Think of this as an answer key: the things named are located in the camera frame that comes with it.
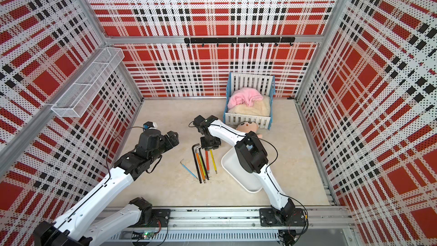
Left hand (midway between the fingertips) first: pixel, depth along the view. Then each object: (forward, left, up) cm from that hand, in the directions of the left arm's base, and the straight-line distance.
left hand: (174, 137), depth 80 cm
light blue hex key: (-10, -6, -18) cm, 22 cm away
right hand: (+3, -17, -15) cm, 23 cm away
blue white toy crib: (+43, -50, -5) cm, 66 cm away
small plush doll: (+12, -36, -9) cm, 39 cm away
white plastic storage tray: (-4, -27, -19) cm, 33 cm away
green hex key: (-7, -12, -17) cm, 23 cm away
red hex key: (-4, -14, -18) cm, 23 cm away
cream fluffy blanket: (+27, -46, -10) cm, 55 cm away
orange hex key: (-6, -10, -18) cm, 22 cm away
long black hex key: (0, -6, -18) cm, 19 cm away
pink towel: (+30, -36, -2) cm, 47 cm away
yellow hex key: (-6, -18, -18) cm, 27 cm away
